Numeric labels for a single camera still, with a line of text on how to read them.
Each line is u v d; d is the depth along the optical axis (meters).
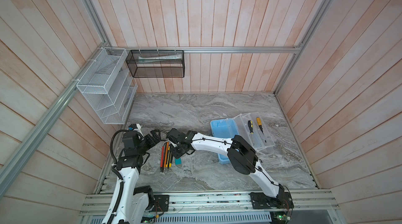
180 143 0.69
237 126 0.98
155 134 0.73
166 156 0.88
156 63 0.90
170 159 0.86
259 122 0.90
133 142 0.59
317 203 0.75
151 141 0.72
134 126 0.72
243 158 0.55
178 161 0.85
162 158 0.88
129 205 0.45
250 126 0.88
